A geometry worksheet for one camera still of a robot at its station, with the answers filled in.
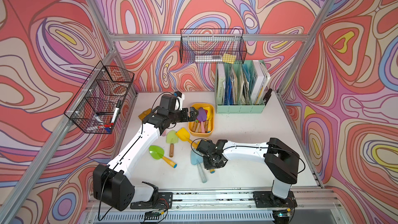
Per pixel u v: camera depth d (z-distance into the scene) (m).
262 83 0.96
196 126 0.98
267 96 1.17
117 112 0.69
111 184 0.39
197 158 0.86
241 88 0.96
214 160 0.61
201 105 1.08
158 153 0.89
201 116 1.04
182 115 0.69
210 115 1.04
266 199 0.72
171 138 0.96
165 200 0.72
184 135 0.96
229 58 0.91
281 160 0.47
